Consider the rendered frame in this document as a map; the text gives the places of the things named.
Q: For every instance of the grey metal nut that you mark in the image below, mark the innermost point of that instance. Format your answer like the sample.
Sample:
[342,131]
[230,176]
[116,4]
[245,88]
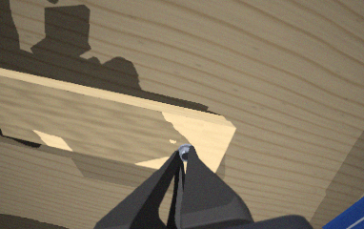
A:
[183,151]

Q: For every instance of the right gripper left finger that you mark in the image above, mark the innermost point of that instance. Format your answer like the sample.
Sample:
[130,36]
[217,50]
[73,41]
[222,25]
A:
[140,209]

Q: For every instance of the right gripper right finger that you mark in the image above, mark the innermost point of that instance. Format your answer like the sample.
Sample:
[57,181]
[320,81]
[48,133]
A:
[208,202]

